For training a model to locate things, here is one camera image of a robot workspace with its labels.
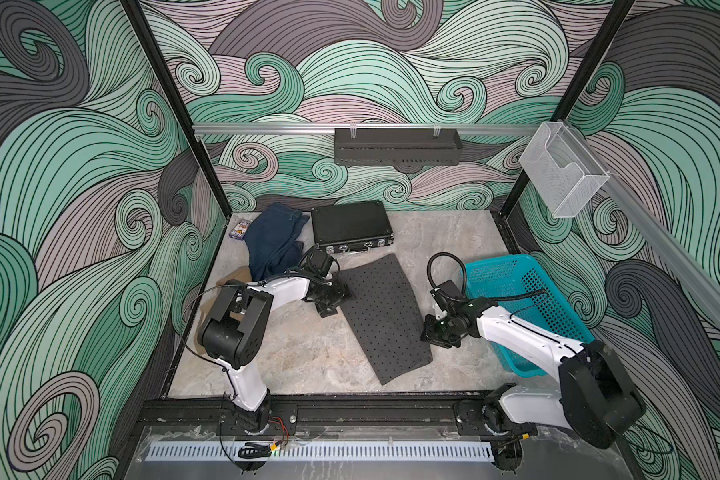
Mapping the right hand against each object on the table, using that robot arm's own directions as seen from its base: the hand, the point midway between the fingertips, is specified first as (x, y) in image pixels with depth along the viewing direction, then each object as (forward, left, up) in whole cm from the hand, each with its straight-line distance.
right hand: (420, 339), depth 84 cm
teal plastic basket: (+19, -37, -2) cm, 41 cm away
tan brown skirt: (+18, +53, +7) cm, 56 cm away
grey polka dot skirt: (+7, +9, -1) cm, 12 cm away
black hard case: (+46, +21, -2) cm, 51 cm away
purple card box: (+43, +63, 0) cm, 76 cm away
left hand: (+12, +20, +1) cm, 24 cm away
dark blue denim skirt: (+37, +50, 0) cm, 62 cm away
